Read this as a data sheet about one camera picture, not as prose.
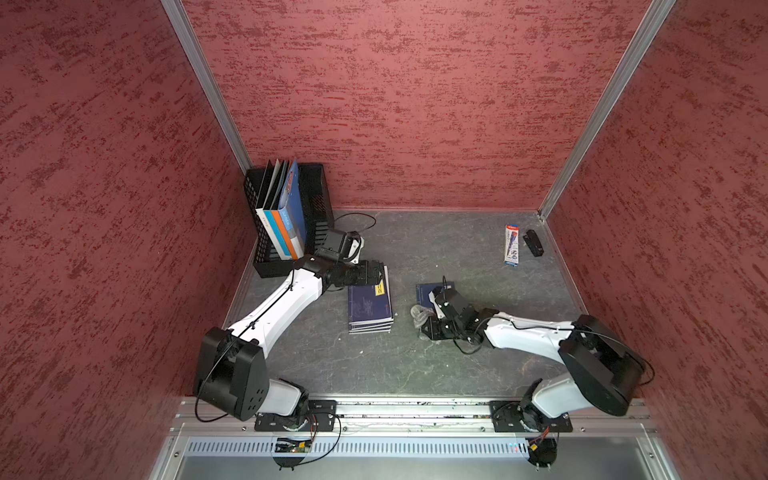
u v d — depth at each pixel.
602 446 0.78
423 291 0.97
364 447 0.71
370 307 0.89
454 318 0.69
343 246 0.67
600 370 0.44
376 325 0.88
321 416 0.75
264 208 0.79
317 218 1.07
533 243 1.09
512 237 1.12
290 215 0.83
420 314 0.87
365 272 0.74
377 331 0.89
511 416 0.74
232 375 0.41
